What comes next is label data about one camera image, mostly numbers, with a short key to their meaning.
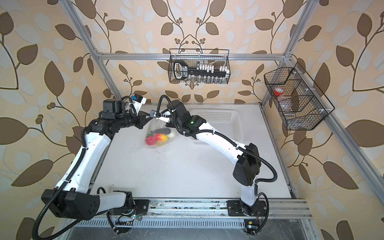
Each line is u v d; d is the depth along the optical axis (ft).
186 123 1.86
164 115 2.08
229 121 3.51
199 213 2.42
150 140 2.85
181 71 2.76
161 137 2.84
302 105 2.38
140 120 2.07
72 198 1.22
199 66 2.65
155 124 2.58
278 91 2.65
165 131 2.86
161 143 2.97
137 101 2.04
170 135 2.93
